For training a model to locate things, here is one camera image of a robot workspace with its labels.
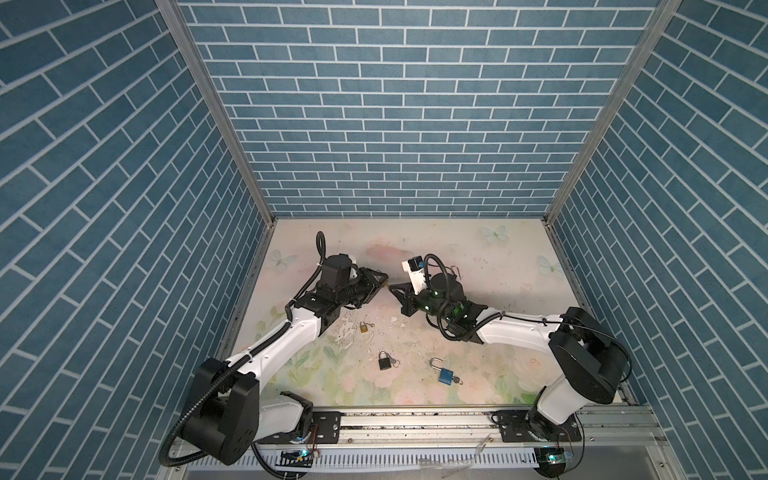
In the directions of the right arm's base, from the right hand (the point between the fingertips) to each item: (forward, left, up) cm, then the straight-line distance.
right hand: (386, 286), depth 81 cm
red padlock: (+18, -22, -17) cm, 34 cm away
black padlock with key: (-15, -1, -17) cm, 22 cm away
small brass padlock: (-5, +7, -16) cm, 18 cm away
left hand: (+2, -1, +1) cm, 2 cm away
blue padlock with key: (-17, -18, -17) cm, 30 cm away
